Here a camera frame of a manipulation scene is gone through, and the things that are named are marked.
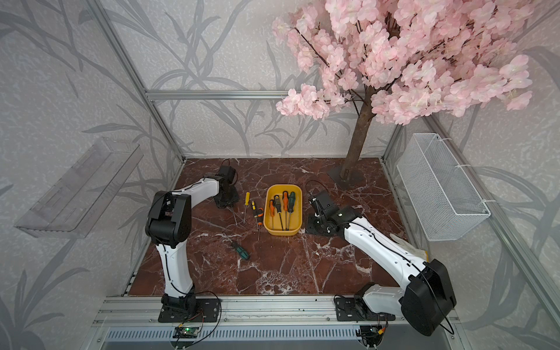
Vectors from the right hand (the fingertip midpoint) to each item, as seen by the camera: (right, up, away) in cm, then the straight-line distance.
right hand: (307, 225), depth 81 cm
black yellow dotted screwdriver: (-13, +4, +18) cm, 22 cm away
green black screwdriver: (-26, -11, +4) cm, 29 cm away
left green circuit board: (-41, -33, -11) cm, 54 cm away
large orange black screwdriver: (-9, +8, +20) cm, 23 cm away
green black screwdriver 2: (-6, +8, +18) cm, 21 cm away
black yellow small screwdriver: (-24, +4, +17) cm, 30 cm away
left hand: (-34, +7, +21) cm, 41 cm away
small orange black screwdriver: (-20, +1, +15) cm, 25 cm away
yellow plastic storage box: (-5, -1, +15) cm, 16 cm away
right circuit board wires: (+21, -35, -9) cm, 42 cm away
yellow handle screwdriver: (-27, +6, +20) cm, 35 cm away
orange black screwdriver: (-15, +3, +17) cm, 23 cm away
